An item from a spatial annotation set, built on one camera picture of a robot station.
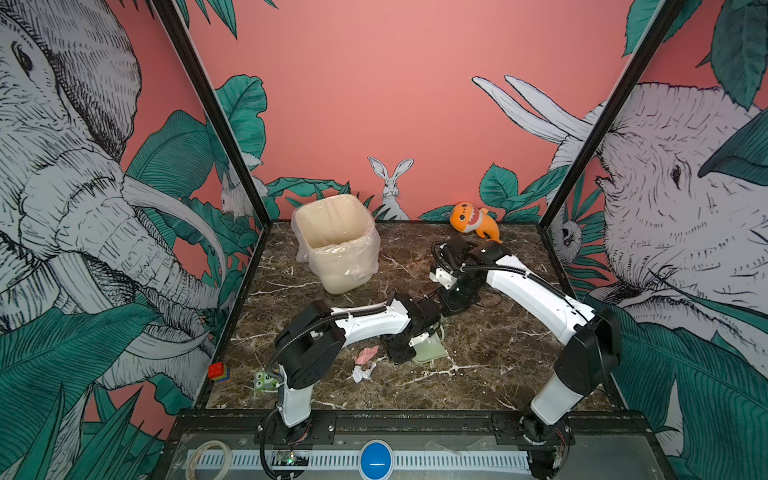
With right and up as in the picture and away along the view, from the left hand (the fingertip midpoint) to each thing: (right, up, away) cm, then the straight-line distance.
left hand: (394, 351), depth 84 cm
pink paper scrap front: (-8, -2, +2) cm, 9 cm away
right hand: (+13, +13, -5) cm, 19 cm away
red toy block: (-47, -3, -6) cm, 48 cm away
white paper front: (-10, -6, -2) cm, 12 cm away
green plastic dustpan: (+11, -1, +5) cm, 12 cm away
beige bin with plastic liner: (-19, +33, +21) cm, 44 cm away
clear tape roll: (-47, -21, -16) cm, 54 cm away
